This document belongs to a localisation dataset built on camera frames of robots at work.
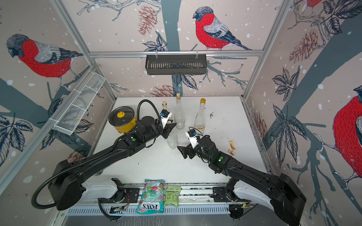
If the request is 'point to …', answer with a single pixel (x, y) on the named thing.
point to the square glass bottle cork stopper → (172, 140)
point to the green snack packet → (171, 195)
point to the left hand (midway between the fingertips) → (176, 120)
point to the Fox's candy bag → (152, 197)
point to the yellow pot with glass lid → (122, 118)
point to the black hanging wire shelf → (176, 64)
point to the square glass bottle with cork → (164, 104)
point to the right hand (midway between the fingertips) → (184, 140)
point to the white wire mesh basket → (69, 118)
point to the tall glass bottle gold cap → (200, 120)
